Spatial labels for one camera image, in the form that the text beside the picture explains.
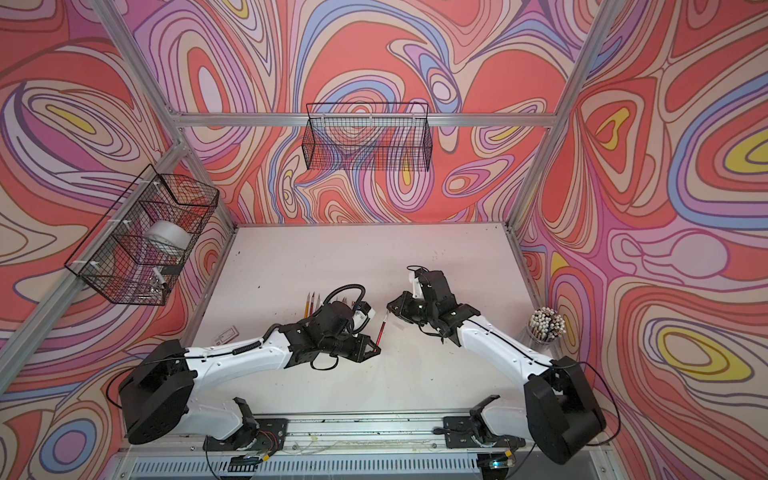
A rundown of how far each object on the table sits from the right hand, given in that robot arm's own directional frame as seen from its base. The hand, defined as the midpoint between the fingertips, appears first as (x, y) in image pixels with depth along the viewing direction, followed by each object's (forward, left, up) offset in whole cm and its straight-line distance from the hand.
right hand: (389, 313), depth 82 cm
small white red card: (0, +50, -11) cm, 51 cm away
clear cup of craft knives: (-8, -39, +5) cm, 40 cm away
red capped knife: (-5, +2, -1) cm, 5 cm away
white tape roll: (+14, +56, +21) cm, 61 cm away
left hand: (-11, +2, -3) cm, 11 cm away
